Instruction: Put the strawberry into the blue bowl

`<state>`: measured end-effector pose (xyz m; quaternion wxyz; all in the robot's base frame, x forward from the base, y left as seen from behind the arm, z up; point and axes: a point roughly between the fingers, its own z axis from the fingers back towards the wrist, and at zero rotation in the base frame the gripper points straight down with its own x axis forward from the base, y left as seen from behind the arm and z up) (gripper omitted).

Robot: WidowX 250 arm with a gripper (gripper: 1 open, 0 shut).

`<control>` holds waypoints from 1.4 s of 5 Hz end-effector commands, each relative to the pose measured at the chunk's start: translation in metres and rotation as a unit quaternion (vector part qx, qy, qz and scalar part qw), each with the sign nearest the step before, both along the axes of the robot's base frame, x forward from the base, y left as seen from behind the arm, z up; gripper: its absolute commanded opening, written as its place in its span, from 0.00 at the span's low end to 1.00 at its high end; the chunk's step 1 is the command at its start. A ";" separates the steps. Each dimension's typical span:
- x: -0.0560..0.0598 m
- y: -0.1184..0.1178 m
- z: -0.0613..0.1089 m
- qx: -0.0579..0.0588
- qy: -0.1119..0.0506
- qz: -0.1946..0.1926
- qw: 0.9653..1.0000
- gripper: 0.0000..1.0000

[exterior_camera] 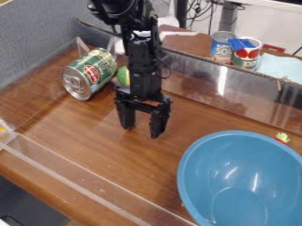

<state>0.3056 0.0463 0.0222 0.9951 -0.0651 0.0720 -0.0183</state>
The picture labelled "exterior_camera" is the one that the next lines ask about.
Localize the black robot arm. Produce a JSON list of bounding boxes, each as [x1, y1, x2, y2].
[[87, 0, 171, 139]]

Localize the red tomato label can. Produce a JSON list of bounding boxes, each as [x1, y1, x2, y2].
[[233, 37, 262, 70]]

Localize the small red toy strawberry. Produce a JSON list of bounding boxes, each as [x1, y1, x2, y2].
[[275, 132, 290, 144]]

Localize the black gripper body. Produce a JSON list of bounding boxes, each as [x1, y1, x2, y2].
[[115, 86, 172, 116]]

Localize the large blue plastic bowl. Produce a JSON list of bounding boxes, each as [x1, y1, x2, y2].
[[176, 131, 302, 226]]

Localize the clear acrylic back barrier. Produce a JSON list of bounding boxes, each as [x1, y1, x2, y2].
[[75, 18, 302, 137]]

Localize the grey metal desk leg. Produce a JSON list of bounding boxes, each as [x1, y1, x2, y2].
[[219, 1, 238, 32]]

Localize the black hanging cables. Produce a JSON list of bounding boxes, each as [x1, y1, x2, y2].
[[186, 0, 222, 34]]

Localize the clear acrylic barrier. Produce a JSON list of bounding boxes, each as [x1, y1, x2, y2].
[[0, 132, 196, 226], [75, 18, 302, 137]]

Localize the blue soup can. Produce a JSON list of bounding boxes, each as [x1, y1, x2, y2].
[[210, 31, 237, 63]]

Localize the green label tin can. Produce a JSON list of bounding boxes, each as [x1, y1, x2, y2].
[[61, 48, 118, 101]]

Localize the clear acrylic front barrier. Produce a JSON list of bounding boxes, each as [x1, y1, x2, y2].
[[0, 132, 196, 226]]

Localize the light blue cloth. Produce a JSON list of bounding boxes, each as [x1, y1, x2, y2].
[[257, 53, 302, 85]]

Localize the grey partition panel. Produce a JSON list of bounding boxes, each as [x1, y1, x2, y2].
[[0, 0, 110, 88]]

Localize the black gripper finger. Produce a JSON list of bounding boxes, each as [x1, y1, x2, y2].
[[116, 102, 136, 129], [150, 110, 170, 139]]

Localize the yellow green toy corn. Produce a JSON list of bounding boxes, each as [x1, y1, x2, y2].
[[116, 66, 130, 87]]

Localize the blue plastic piece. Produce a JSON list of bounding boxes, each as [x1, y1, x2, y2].
[[227, 38, 255, 51]]

